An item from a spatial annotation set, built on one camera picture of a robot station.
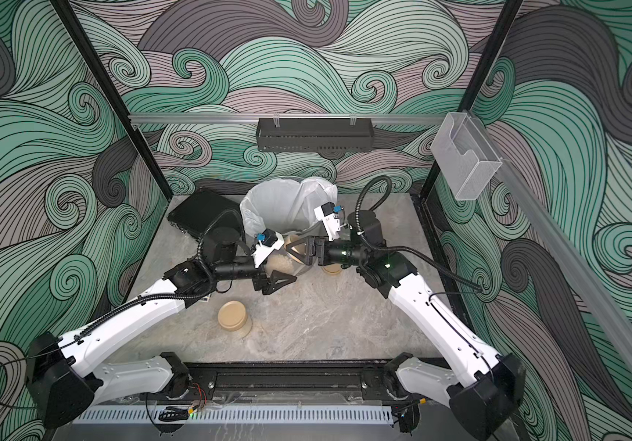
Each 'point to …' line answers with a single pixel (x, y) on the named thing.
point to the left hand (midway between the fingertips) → (289, 261)
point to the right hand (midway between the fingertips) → (293, 250)
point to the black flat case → (198, 209)
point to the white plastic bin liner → (285, 205)
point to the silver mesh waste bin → (280, 262)
